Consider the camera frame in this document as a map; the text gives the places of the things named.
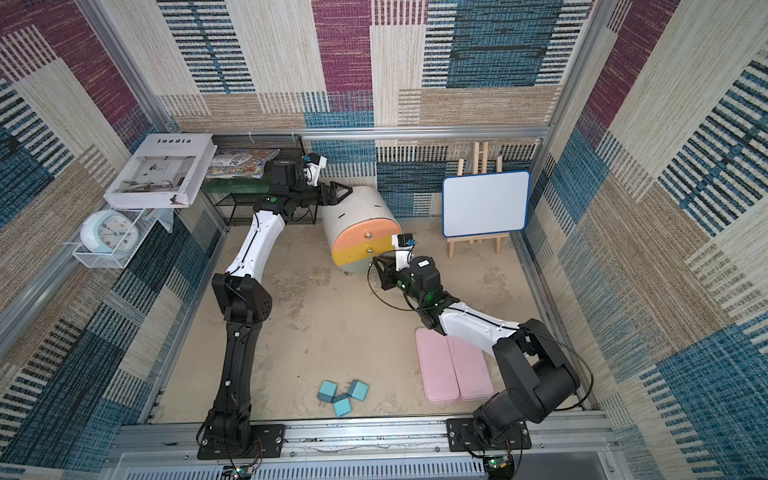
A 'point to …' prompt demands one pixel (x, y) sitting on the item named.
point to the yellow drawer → (362, 250)
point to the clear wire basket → (145, 219)
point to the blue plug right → (358, 389)
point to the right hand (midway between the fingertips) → (376, 255)
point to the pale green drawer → (359, 268)
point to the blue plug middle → (342, 404)
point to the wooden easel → (497, 237)
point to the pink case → (452, 369)
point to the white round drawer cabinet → (366, 201)
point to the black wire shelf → (239, 208)
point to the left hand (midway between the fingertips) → (342, 188)
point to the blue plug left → (327, 390)
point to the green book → (237, 185)
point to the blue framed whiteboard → (485, 203)
